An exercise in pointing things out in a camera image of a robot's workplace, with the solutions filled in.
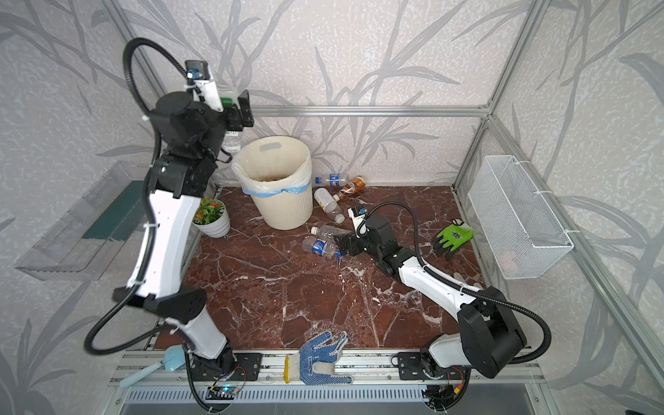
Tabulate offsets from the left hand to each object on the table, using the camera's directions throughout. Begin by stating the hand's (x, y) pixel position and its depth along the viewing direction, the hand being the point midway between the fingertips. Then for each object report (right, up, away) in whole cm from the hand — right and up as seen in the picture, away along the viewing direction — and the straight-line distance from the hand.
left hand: (229, 81), depth 56 cm
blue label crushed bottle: (+16, -43, +40) cm, 60 cm away
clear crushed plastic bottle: (+19, -37, +43) cm, 60 cm away
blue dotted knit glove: (+17, -72, +14) cm, 75 cm away
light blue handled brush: (-24, -71, +17) cm, 77 cm away
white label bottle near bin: (+18, -27, +52) cm, 61 cm away
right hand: (+26, -34, +28) cm, 51 cm away
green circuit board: (-9, -80, +15) cm, 82 cm away
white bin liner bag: (-6, -11, +47) cm, 49 cm away
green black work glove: (+67, -40, +46) cm, 91 cm away
